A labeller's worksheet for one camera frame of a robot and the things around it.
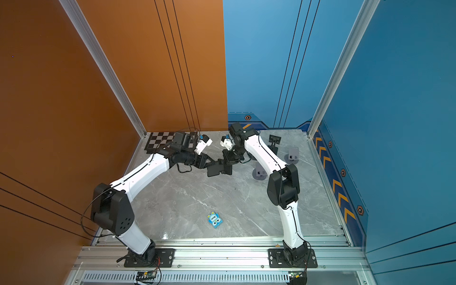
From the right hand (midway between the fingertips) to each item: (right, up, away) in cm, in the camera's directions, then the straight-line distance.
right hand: (225, 162), depth 88 cm
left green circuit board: (-32, -46, -16) cm, 58 cm away
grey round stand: (+18, -6, +6) cm, 20 cm away
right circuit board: (+30, -45, -17) cm, 57 cm away
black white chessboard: (-45, +13, +24) cm, 53 cm away
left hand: (-5, +2, -5) cm, 8 cm away
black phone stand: (-2, -1, -4) cm, 4 cm away
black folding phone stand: (+28, +12, +12) cm, 33 cm away
